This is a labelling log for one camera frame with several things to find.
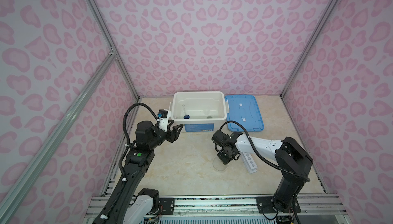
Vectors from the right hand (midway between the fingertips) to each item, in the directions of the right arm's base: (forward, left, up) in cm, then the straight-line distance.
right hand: (225, 158), depth 86 cm
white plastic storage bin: (+34, +16, -1) cm, 38 cm away
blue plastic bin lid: (+38, -16, -2) cm, 41 cm away
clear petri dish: (-4, +4, +1) cm, 6 cm away
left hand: (+8, +24, +25) cm, 36 cm away
